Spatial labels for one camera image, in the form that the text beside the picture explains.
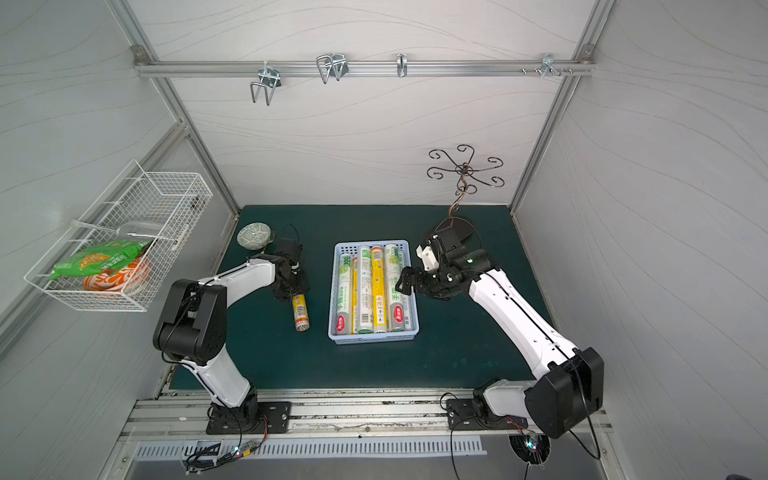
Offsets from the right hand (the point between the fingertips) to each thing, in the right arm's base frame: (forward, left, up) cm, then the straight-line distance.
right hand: (411, 287), depth 77 cm
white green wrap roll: (+4, +14, -10) cm, 17 cm away
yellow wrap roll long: (+4, +17, -15) cm, 23 cm away
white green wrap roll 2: (-5, +19, -14) cm, 24 cm away
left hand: (+7, +35, -16) cm, 39 cm away
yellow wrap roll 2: (+5, +9, -10) cm, 15 cm away
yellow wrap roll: (-4, +32, -13) cm, 35 cm away
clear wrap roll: (+1, +5, -10) cm, 11 cm away
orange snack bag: (-11, +64, +17) cm, 67 cm away
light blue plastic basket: (-3, -1, -14) cm, 15 cm away
